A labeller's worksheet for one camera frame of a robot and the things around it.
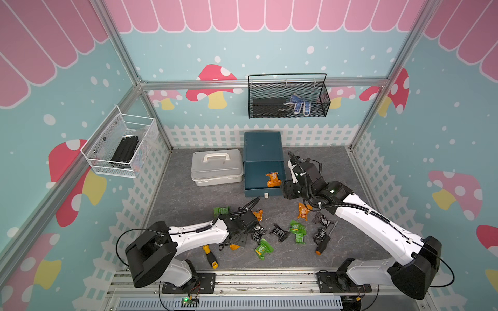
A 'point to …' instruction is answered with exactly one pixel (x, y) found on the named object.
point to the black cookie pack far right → (320, 218)
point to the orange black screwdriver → (322, 245)
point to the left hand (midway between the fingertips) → (235, 240)
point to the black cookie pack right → (320, 235)
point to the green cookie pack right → (299, 231)
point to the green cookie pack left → (220, 210)
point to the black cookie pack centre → (280, 232)
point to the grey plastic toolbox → (216, 166)
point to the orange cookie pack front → (233, 247)
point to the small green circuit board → (189, 302)
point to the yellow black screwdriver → (213, 262)
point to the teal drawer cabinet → (264, 168)
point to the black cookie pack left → (257, 236)
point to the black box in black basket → (268, 107)
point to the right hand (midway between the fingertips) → (286, 183)
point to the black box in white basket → (124, 151)
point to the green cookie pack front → (264, 247)
